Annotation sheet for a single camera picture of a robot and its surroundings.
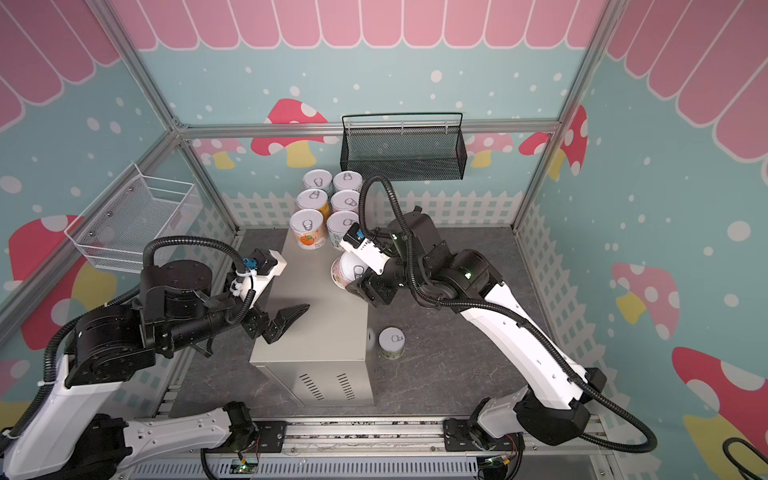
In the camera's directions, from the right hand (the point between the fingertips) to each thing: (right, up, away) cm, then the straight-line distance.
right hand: (359, 272), depth 60 cm
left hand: (-13, -4, -5) cm, 14 cm away
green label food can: (+7, -21, +25) cm, 34 cm away
